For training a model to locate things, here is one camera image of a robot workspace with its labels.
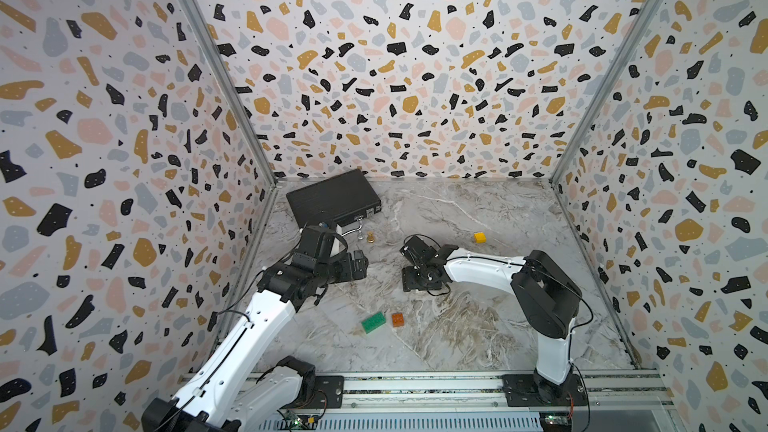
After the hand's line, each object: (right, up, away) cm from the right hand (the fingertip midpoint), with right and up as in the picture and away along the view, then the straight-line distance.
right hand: (410, 284), depth 92 cm
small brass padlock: (-13, +13, +11) cm, 22 cm away
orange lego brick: (-4, -8, -7) cm, 12 cm away
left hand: (-14, +9, -15) cm, 23 cm away
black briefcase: (-26, +27, +18) cm, 41 cm away
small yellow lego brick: (+24, +13, +11) cm, 30 cm away
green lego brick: (-11, -9, -7) cm, 16 cm away
